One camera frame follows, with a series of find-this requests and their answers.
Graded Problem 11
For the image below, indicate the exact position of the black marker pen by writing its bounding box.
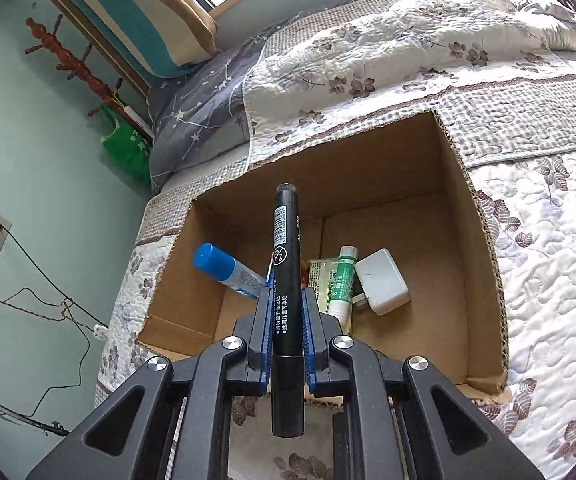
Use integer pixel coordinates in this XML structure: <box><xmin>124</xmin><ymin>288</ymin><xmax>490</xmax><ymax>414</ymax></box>
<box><xmin>271</xmin><ymin>183</ymin><xmax>304</xmax><ymax>438</ymax></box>

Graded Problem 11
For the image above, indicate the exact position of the green and white tube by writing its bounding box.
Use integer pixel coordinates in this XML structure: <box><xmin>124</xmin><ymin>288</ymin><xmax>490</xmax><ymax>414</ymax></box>
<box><xmin>327</xmin><ymin>246</ymin><xmax>358</xmax><ymax>334</ymax></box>

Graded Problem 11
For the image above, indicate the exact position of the white power adapter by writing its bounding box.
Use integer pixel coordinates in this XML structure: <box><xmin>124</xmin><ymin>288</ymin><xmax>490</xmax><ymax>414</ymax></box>
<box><xmin>355</xmin><ymin>248</ymin><xmax>410</xmax><ymax>316</ymax></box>

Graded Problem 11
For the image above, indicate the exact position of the blue capped tube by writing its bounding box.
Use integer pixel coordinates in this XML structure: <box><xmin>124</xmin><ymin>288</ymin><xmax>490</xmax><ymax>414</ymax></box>
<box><xmin>192</xmin><ymin>243</ymin><xmax>266</xmax><ymax>299</ymax></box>

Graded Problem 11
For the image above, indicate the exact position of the brown cardboard box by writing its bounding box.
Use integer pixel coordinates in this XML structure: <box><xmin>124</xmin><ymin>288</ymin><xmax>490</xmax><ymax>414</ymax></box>
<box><xmin>138</xmin><ymin>112</ymin><xmax>509</xmax><ymax>399</ymax></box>

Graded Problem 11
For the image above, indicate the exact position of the green bag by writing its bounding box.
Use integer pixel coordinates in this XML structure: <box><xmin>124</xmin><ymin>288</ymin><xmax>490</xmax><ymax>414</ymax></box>
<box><xmin>99</xmin><ymin>105</ymin><xmax>151</xmax><ymax>185</ymax></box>

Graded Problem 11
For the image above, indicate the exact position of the dark star pattern blanket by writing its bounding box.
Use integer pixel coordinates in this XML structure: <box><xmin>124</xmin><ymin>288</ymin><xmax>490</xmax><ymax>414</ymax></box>
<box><xmin>147</xmin><ymin>34</ymin><xmax>274</xmax><ymax>194</ymax></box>

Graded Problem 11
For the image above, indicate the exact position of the wooden coat rack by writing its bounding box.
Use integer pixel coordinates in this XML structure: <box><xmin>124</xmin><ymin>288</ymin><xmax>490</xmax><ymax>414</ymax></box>
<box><xmin>24</xmin><ymin>14</ymin><xmax>153</xmax><ymax>141</ymax></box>

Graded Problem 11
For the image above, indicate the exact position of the checkered quilted bedspread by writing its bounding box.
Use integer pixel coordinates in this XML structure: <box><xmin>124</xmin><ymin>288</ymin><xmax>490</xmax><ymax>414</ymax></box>
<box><xmin>95</xmin><ymin>0</ymin><xmax>576</xmax><ymax>479</ymax></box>

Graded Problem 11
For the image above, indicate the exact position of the floral folded quilt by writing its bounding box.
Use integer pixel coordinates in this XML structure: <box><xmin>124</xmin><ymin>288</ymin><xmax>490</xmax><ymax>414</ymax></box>
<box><xmin>243</xmin><ymin>0</ymin><xmax>576</xmax><ymax>168</ymax></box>

